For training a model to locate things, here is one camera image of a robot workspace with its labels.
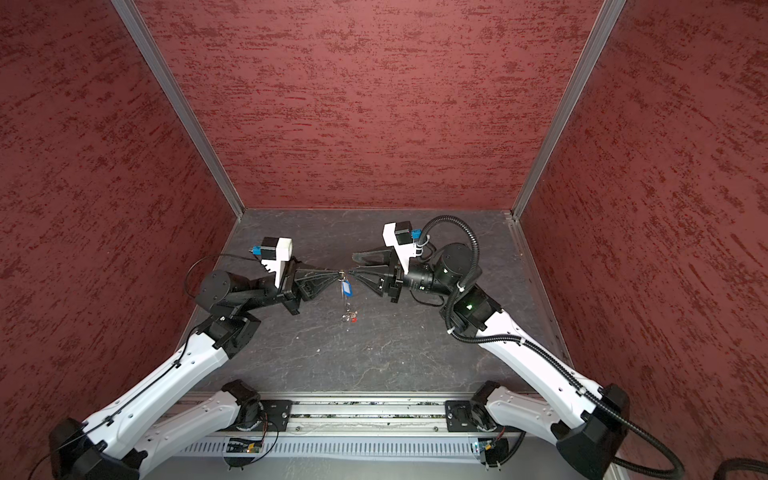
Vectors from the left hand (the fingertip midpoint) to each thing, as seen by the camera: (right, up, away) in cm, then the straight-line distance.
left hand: (339, 280), depth 56 cm
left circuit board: (-24, -43, +15) cm, 52 cm away
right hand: (+2, +2, -1) cm, 3 cm away
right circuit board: (+35, -44, +15) cm, 58 cm away
